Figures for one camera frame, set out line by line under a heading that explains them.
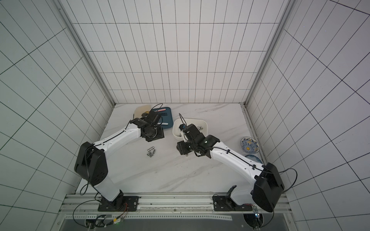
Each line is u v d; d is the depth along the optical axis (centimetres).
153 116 70
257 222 66
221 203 72
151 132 72
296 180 45
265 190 39
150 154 90
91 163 46
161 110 114
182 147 68
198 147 56
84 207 73
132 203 73
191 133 59
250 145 95
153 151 92
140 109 117
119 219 68
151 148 92
